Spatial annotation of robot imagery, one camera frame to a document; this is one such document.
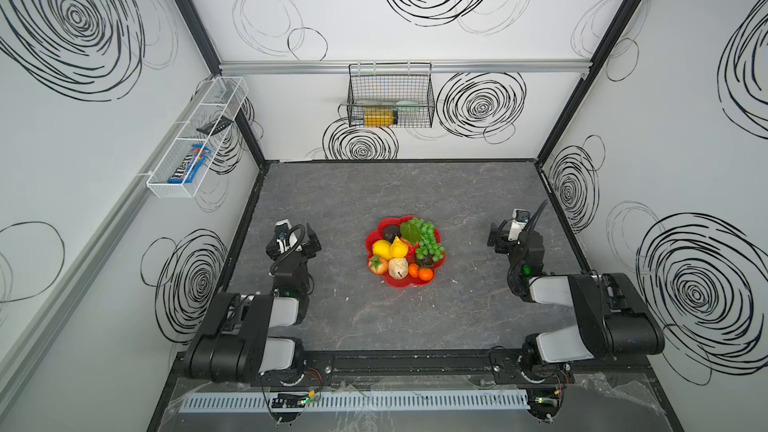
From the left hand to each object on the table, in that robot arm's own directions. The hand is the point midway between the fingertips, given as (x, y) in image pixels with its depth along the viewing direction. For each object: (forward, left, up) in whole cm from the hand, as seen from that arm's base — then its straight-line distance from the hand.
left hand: (296, 228), depth 87 cm
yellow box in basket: (+28, -24, +20) cm, 41 cm away
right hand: (+6, -65, -4) cm, 65 cm away
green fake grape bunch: (+2, -36, -2) cm, 36 cm away
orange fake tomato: (-8, -35, -8) cm, 37 cm away
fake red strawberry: (-9, -24, -3) cm, 26 cm away
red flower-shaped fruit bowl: (+4, -23, -9) cm, 25 cm away
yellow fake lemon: (-2, -25, -6) cm, 26 cm away
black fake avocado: (+3, -28, -5) cm, 28 cm away
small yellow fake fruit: (-4, -30, -4) cm, 30 cm away
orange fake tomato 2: (-10, -38, -7) cm, 40 cm away
